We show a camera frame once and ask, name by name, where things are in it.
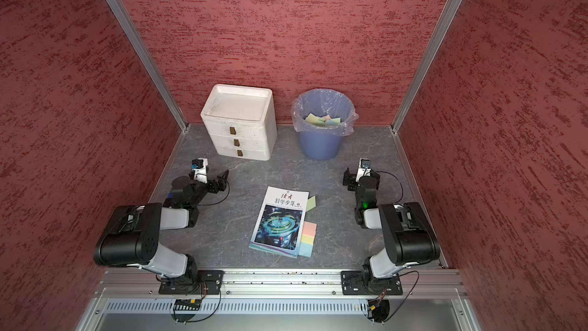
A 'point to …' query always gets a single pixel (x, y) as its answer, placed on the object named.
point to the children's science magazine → (280, 225)
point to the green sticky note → (311, 203)
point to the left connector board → (187, 304)
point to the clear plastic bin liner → (324, 102)
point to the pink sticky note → (309, 228)
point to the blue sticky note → (305, 249)
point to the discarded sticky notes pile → (323, 120)
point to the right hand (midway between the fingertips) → (358, 171)
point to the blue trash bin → (321, 147)
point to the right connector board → (378, 309)
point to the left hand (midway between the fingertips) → (218, 172)
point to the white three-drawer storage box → (241, 121)
